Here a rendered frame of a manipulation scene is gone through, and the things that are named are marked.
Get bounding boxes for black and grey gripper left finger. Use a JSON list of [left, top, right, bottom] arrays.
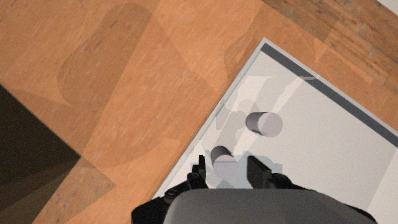
[[131, 155, 209, 224]]

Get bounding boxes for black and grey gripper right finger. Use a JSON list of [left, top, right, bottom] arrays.
[[247, 155, 377, 223]]

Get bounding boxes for grey cylinder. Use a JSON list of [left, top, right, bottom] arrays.
[[210, 146, 238, 180], [245, 112, 283, 137]]

